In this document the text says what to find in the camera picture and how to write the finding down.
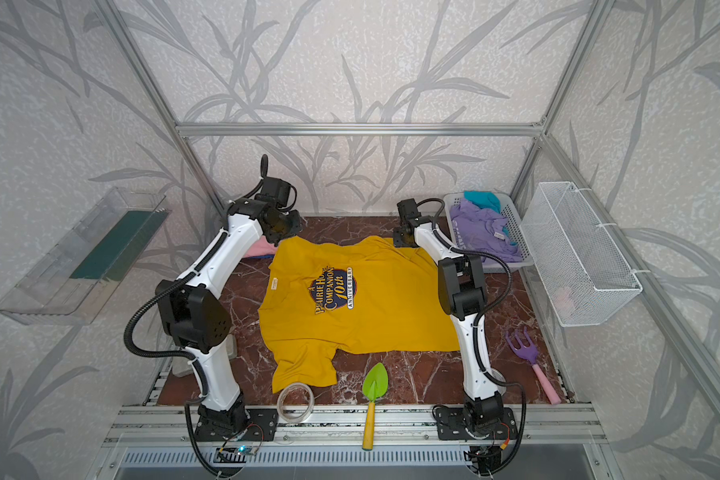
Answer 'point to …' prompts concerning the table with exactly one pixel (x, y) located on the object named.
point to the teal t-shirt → (483, 200)
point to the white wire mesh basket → (583, 277)
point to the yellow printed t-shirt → (321, 293)
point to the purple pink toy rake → (530, 353)
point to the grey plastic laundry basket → (513, 225)
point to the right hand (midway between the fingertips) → (404, 230)
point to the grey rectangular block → (181, 366)
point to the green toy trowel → (374, 387)
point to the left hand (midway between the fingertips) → (300, 218)
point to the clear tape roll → (279, 404)
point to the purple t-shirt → (481, 230)
